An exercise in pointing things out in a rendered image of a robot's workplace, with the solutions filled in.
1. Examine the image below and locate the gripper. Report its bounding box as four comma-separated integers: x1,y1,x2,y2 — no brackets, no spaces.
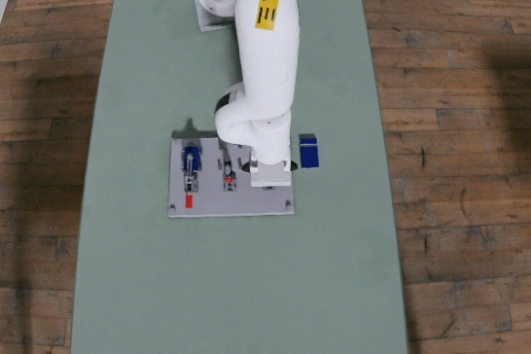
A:
242,146,298,174

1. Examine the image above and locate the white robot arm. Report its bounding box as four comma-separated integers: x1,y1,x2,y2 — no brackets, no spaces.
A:
199,0,300,187

